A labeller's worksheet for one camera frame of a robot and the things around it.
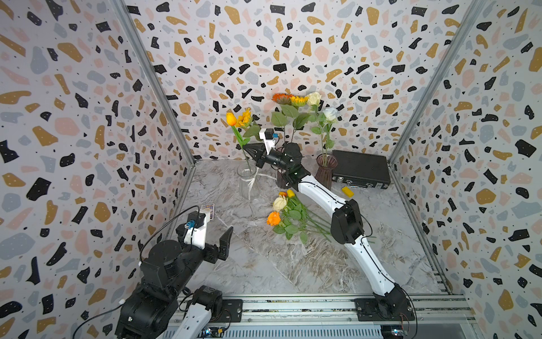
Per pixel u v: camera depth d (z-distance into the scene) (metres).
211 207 1.00
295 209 0.98
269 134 0.72
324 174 0.95
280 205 0.96
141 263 0.38
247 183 0.96
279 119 0.93
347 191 1.09
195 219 0.48
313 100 0.88
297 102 0.86
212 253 0.52
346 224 0.65
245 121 0.80
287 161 0.72
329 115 0.90
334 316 0.73
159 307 0.39
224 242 0.53
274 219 0.94
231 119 0.69
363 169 1.35
